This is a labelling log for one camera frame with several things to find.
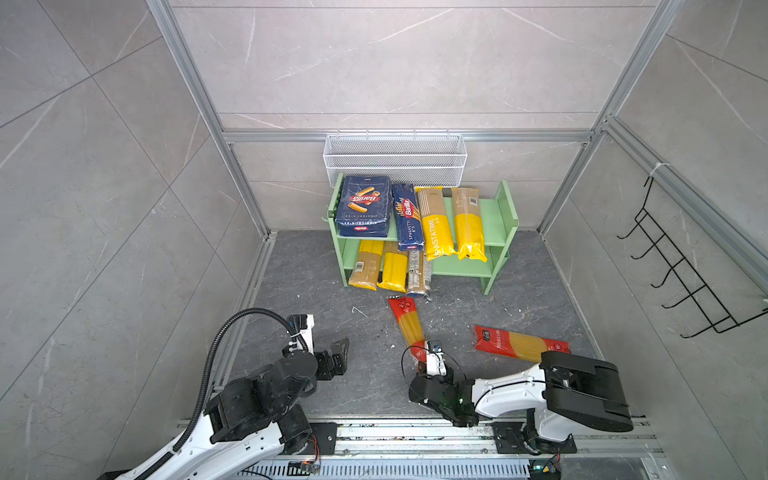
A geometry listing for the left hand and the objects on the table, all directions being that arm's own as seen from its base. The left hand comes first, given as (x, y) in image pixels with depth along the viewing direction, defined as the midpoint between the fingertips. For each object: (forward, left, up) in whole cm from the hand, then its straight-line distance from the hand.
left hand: (334, 338), depth 69 cm
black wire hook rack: (+6, -80, +10) cm, 81 cm away
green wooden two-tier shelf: (+31, -47, +6) cm, 56 cm away
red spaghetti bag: (+16, -19, -17) cm, 30 cm away
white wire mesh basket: (+60, -26, +9) cm, 66 cm away
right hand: (-1, -22, -22) cm, 31 cm away
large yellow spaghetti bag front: (+25, -16, -6) cm, 30 cm away
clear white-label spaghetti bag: (+22, -23, -5) cm, 32 cm away
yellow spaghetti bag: (+24, -35, +9) cm, 44 cm away
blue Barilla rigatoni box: (+34, -7, +11) cm, 36 cm away
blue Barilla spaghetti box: (+25, -20, +10) cm, 33 cm away
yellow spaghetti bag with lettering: (+24, -27, +9) cm, 37 cm away
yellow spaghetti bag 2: (+26, -7, -6) cm, 28 cm away
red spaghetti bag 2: (+4, -51, -18) cm, 54 cm away
